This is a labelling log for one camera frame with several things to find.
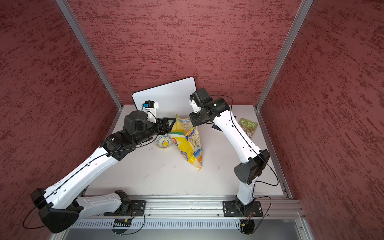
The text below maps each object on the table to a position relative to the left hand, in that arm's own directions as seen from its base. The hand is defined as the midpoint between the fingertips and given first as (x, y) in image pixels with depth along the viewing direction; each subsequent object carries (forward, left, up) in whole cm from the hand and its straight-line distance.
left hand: (169, 123), depth 68 cm
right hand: (+6, -12, -6) cm, 15 cm away
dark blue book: (+22, -26, -32) cm, 47 cm away
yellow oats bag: (-3, -8, -9) cm, 12 cm away
